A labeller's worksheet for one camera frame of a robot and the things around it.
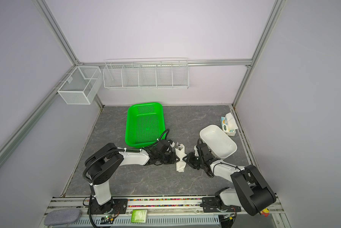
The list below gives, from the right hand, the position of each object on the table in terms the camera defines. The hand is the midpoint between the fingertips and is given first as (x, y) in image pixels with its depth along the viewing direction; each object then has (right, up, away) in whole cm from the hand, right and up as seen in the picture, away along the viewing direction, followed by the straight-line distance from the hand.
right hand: (184, 160), depth 88 cm
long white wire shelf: (-25, +57, +8) cm, 63 cm away
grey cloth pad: (-61, -22, -19) cm, 68 cm away
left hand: (-3, -1, -1) cm, 3 cm away
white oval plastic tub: (+26, +8, +10) cm, 29 cm away
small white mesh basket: (-71, +50, +10) cm, 87 cm away
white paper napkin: (-2, -2, -2) cm, 3 cm away
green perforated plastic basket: (-29, +22, +19) cm, 41 cm away
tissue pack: (+32, +23, +11) cm, 41 cm away
